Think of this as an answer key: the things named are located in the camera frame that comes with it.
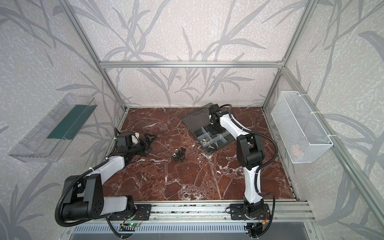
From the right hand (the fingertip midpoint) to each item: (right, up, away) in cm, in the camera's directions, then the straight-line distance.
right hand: (215, 127), depth 99 cm
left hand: (-36, -5, -11) cm, 38 cm away
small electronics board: (-41, -45, -28) cm, 68 cm away
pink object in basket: (+38, -11, -25) cm, 47 cm away
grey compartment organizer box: (-11, +3, +14) cm, 18 cm away
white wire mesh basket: (+34, -2, -37) cm, 50 cm away
